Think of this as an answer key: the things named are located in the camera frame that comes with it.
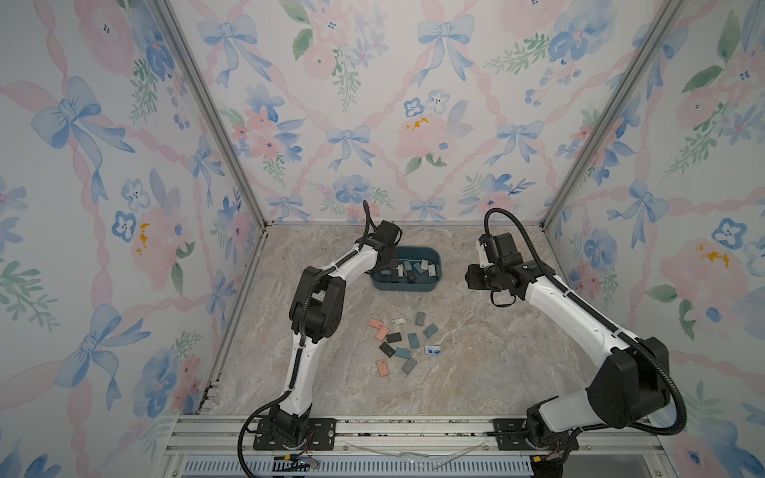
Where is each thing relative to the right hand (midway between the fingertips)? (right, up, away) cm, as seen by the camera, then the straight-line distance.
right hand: (474, 274), depth 86 cm
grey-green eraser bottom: (-19, -26, 0) cm, 32 cm away
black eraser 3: (-25, -22, +2) cm, 34 cm away
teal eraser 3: (-12, -18, +7) cm, 22 cm away
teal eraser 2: (-14, +1, +19) cm, 24 cm away
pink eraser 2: (-27, -18, +6) cm, 33 cm away
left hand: (-24, +4, +17) cm, 30 cm away
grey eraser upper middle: (-15, -15, +9) cm, 23 cm away
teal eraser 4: (-20, -23, +2) cm, 31 cm away
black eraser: (-17, -2, +18) cm, 25 cm away
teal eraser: (-18, +2, +18) cm, 26 cm away
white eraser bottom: (-12, +2, +21) cm, 24 cm away
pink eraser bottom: (-26, -26, -2) cm, 37 cm away
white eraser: (-10, 0, +18) cm, 21 cm away
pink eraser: (-29, -16, +7) cm, 33 cm away
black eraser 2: (-23, -19, +5) cm, 30 cm away
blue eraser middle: (-17, -20, +4) cm, 27 cm away
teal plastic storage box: (-27, -4, +18) cm, 32 cm away
